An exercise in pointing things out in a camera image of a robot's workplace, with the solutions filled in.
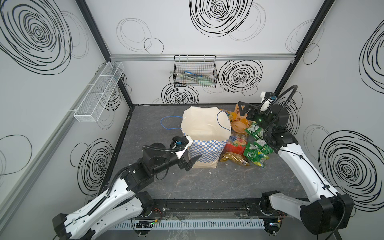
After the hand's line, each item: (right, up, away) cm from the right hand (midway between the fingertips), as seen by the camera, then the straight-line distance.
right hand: (247, 102), depth 72 cm
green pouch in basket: (-21, +14, +14) cm, 29 cm away
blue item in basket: (-29, +20, +19) cm, 40 cm away
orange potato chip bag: (+7, -11, +30) cm, 33 cm away
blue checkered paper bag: (-15, -15, +27) cm, 35 cm away
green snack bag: (+9, -29, +14) cm, 34 cm away
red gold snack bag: (-1, -27, +18) cm, 32 cm away
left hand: (-26, -20, -10) cm, 34 cm away
